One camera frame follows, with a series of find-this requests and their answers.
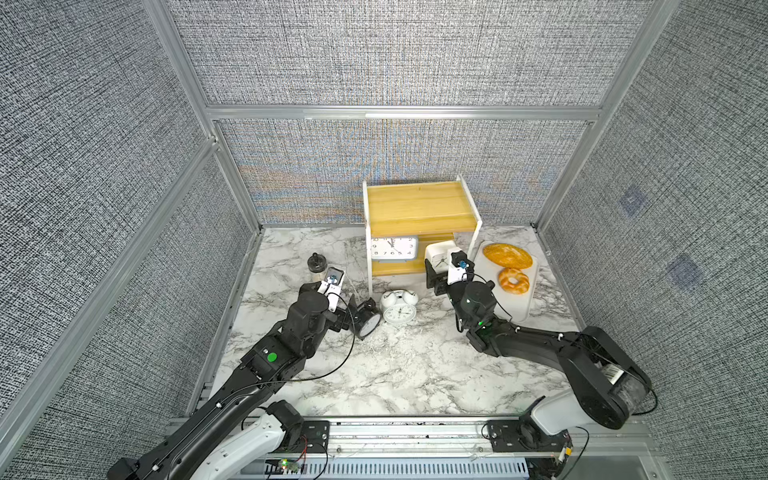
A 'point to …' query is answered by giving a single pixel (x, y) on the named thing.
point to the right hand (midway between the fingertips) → (443, 249)
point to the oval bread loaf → (508, 255)
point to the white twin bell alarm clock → (399, 306)
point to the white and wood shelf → (430, 211)
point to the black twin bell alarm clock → (367, 318)
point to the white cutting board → (517, 308)
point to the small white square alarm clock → (437, 256)
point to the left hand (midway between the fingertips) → (340, 287)
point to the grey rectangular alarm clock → (394, 248)
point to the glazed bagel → (513, 281)
